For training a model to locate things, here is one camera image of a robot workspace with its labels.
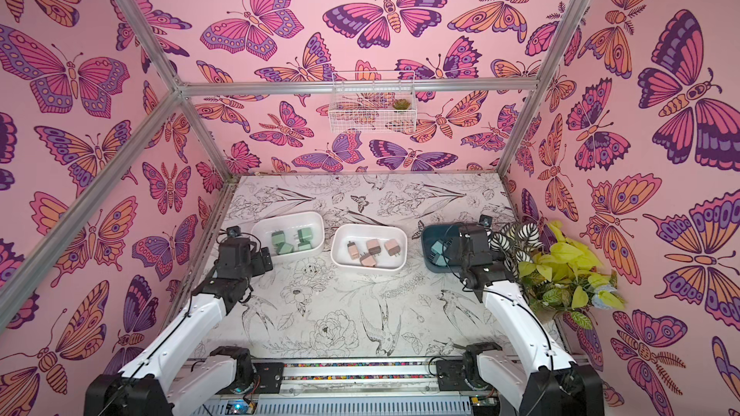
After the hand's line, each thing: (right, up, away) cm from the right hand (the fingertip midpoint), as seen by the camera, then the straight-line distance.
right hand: (479, 246), depth 84 cm
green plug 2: (-55, +1, +16) cm, 58 cm away
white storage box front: (-69, +3, +14) cm, 71 cm away
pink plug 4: (-33, -6, +10) cm, 35 cm away
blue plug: (-9, -2, +12) cm, 15 cm away
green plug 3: (-61, -3, +13) cm, 63 cm away
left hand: (-68, -2, +3) cm, 68 cm away
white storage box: (-41, +2, +14) cm, 44 cm away
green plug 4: (-55, -2, +15) cm, 57 cm away
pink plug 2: (-31, -2, +13) cm, 34 cm away
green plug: (-65, 0, +18) cm, 68 cm away
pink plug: (-38, -3, +11) cm, 40 cm away
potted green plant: (+10, -3, -19) cm, 22 cm away
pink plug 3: (-25, -2, +12) cm, 28 cm away
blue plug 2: (-10, -5, +9) cm, 15 cm away
